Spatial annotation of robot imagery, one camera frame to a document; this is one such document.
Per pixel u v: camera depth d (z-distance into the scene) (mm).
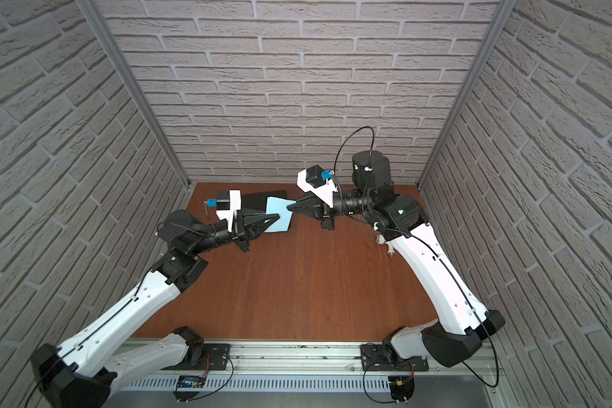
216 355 742
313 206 490
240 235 507
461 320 379
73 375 371
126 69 818
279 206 525
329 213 480
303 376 711
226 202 469
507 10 691
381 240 972
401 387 704
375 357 736
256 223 532
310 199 504
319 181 433
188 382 725
